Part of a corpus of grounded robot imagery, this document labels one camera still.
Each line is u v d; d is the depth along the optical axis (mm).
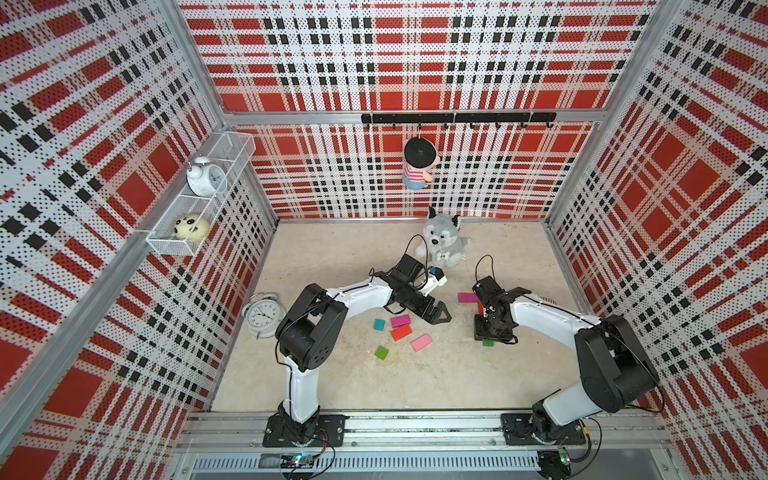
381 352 876
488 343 872
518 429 731
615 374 442
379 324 932
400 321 911
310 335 498
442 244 948
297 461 691
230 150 905
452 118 884
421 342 887
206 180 698
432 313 796
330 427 738
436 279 831
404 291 764
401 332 908
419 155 915
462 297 977
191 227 637
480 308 811
